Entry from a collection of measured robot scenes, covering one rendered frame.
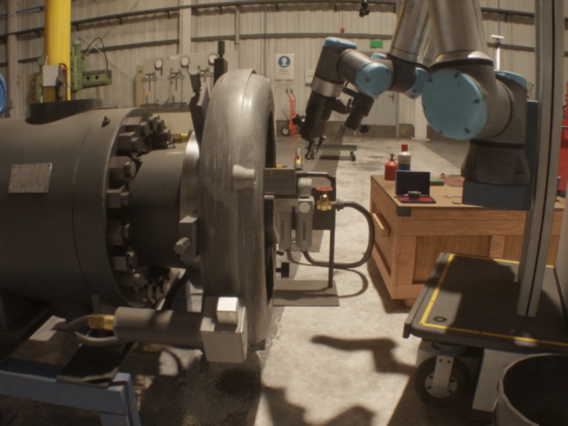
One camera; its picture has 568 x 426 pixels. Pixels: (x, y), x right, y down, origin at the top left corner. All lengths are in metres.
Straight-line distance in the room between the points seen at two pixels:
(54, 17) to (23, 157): 3.69
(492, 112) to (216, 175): 0.59
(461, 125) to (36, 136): 1.04
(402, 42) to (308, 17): 10.88
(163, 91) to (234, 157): 7.49
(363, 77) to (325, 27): 10.92
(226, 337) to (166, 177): 0.46
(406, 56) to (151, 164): 0.74
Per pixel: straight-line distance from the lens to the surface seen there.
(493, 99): 1.02
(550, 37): 1.31
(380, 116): 11.87
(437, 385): 1.42
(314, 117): 1.34
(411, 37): 1.29
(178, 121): 7.50
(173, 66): 8.30
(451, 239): 2.09
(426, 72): 1.59
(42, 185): 1.18
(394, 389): 1.56
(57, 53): 4.81
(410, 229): 2.01
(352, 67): 1.22
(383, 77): 1.22
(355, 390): 1.54
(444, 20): 1.05
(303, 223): 2.09
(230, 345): 0.94
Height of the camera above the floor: 0.90
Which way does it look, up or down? 14 degrees down
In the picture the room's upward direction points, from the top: straight up
